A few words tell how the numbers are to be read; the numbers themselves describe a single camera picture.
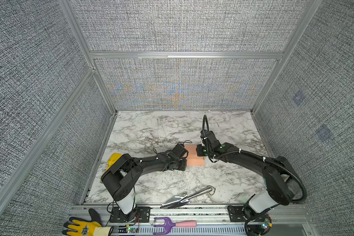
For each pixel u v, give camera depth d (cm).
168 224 71
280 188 44
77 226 69
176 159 70
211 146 68
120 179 45
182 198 79
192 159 88
